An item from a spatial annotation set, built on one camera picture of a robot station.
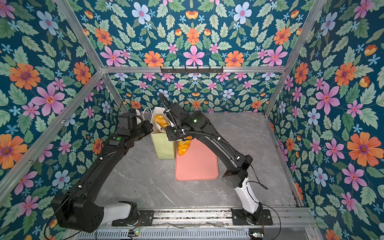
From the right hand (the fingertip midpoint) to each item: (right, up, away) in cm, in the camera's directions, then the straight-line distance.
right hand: (170, 132), depth 70 cm
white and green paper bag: (-6, -10, +14) cm, 18 cm away
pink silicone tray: (+12, -20, +23) cm, 33 cm away
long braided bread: (+3, -9, +28) cm, 30 cm away
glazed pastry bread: (-8, +6, +10) cm, 14 cm away
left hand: (-10, +7, +6) cm, 13 cm away
